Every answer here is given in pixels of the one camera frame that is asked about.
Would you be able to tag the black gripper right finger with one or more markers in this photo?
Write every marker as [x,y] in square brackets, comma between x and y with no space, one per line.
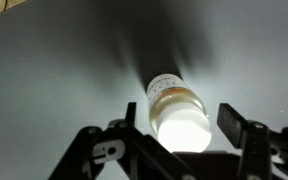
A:
[254,150]

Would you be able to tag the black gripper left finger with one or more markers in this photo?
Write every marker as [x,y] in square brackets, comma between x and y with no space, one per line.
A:
[130,153]

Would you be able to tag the white capped pill bottle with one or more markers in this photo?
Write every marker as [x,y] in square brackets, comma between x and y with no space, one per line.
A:
[179,126]

